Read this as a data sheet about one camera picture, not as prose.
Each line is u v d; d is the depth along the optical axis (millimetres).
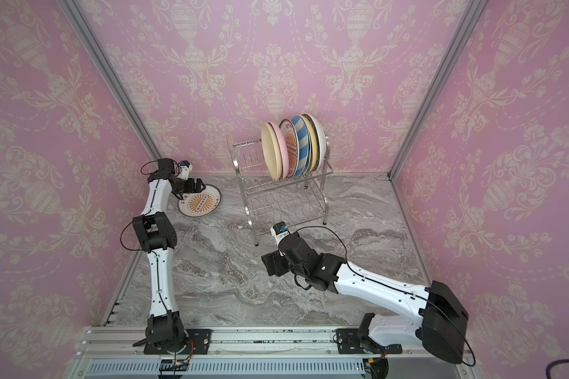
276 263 660
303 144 747
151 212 729
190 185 1030
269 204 1035
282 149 698
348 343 729
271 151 852
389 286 459
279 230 663
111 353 735
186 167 1050
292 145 769
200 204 1093
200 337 746
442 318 397
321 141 718
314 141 716
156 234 716
